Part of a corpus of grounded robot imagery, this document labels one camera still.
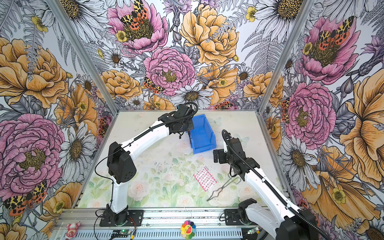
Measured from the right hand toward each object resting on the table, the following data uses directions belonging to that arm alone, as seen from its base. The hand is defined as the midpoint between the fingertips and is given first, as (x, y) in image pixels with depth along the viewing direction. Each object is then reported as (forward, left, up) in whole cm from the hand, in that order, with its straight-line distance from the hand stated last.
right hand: (221, 156), depth 83 cm
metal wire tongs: (-16, +4, -13) cm, 21 cm away
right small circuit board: (-32, -12, -13) cm, 37 cm away
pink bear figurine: (-30, +71, -8) cm, 78 cm away
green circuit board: (-32, +50, -12) cm, 61 cm away
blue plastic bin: (+22, +9, -13) cm, 28 cm away
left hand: (+15, +19, +6) cm, 25 cm away
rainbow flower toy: (-32, +19, -11) cm, 38 cm away
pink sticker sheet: (-8, +9, -13) cm, 17 cm away
